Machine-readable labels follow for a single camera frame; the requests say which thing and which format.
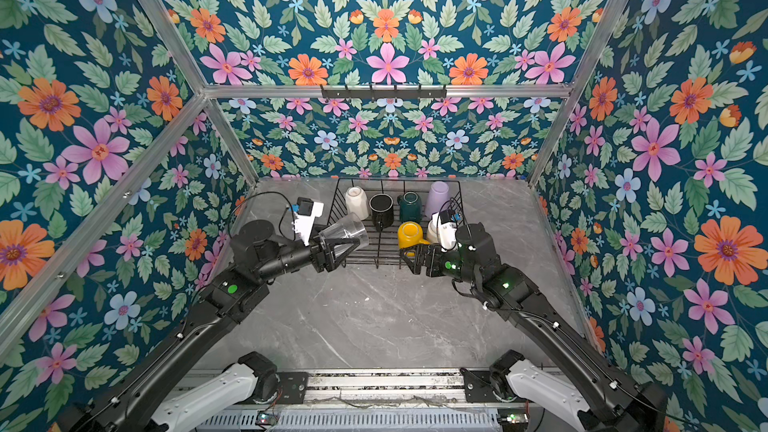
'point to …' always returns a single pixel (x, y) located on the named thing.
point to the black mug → (381, 206)
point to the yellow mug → (409, 234)
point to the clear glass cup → (349, 227)
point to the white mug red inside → (433, 232)
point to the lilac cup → (437, 196)
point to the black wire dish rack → (382, 250)
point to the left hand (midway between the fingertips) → (352, 232)
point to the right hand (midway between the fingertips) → (412, 250)
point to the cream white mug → (356, 202)
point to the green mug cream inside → (410, 207)
